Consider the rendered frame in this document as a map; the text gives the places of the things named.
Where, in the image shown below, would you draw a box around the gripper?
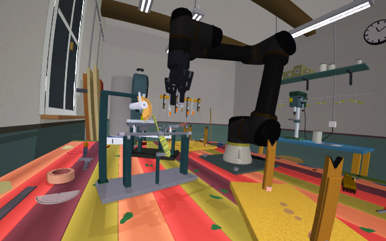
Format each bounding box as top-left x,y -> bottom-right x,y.
164,60 -> 194,105

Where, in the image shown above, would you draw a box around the pitch cradle with orange protractor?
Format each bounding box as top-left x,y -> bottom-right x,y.
126,92 -> 181,162

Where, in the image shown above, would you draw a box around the yellow rack with orange posts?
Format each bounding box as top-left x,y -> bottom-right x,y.
230,138 -> 360,241
172,124 -> 218,152

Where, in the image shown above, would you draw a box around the white ceiling light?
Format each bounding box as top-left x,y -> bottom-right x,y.
191,8 -> 206,22
288,0 -> 376,39
137,0 -> 155,14

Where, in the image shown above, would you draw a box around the green balance stand grey base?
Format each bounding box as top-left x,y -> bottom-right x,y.
94,89 -> 198,205

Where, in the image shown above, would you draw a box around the green band saw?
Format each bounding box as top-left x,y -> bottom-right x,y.
131,68 -> 150,121

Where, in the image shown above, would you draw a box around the leaning wooden planks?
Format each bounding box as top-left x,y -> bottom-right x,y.
82,65 -> 101,142

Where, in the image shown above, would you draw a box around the white framed window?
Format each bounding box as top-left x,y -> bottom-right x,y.
39,0 -> 87,121

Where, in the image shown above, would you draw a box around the green drill press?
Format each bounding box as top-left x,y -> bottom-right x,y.
279,90 -> 309,140

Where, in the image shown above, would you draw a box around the tan tape roll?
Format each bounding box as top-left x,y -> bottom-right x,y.
47,167 -> 76,185

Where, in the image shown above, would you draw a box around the blue bench with yellow legs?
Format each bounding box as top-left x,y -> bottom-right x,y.
277,136 -> 376,177

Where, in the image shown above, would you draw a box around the grey half-round protractor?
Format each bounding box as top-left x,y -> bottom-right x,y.
35,189 -> 81,206

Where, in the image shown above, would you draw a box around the brown brush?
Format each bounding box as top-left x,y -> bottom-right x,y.
342,174 -> 358,195

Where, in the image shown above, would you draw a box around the dark grey ruler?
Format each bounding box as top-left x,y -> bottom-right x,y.
0,186 -> 38,239

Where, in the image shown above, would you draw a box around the wall rack with screwdrivers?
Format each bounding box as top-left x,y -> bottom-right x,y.
159,94 -> 203,118

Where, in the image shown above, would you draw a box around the grey arbor with yellow propeller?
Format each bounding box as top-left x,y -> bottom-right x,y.
118,114 -> 192,158

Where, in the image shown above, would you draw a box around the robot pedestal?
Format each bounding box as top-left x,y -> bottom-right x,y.
198,141 -> 281,175

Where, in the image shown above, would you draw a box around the grey square with orange handle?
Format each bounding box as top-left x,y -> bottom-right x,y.
78,142 -> 94,171

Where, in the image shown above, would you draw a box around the green wall shelf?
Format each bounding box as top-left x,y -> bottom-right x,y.
279,62 -> 371,91

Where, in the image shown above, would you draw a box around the white wall socket with cable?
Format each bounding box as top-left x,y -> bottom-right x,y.
322,120 -> 337,142

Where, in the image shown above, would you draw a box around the string of small propellers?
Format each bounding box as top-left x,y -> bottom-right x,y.
307,93 -> 375,106

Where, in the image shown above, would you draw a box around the black wall clock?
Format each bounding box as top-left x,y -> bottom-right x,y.
363,18 -> 386,46

